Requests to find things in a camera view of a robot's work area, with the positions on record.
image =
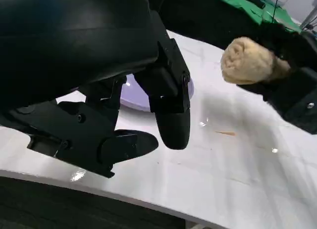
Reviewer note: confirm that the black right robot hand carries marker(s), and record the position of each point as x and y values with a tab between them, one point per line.
297	98

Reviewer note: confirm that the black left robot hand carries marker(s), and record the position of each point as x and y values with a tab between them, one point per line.
74	53

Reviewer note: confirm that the lilac plate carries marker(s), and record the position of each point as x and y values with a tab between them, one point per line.
133	95

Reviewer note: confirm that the grey metal stand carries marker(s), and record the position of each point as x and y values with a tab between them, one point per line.
309	20

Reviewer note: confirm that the green cloth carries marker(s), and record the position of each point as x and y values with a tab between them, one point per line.
242	12

